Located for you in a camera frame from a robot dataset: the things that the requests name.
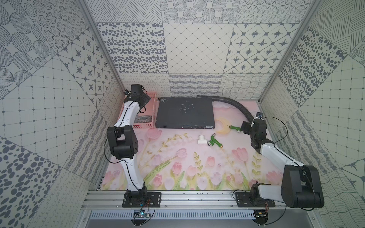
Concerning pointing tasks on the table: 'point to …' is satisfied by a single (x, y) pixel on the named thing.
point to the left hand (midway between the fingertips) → (139, 99)
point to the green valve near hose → (236, 128)
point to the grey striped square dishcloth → (143, 118)
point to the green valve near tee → (214, 140)
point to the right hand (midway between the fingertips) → (251, 125)
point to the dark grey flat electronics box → (185, 113)
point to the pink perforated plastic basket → (150, 110)
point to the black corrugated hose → (215, 98)
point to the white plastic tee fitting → (201, 140)
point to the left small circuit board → (140, 213)
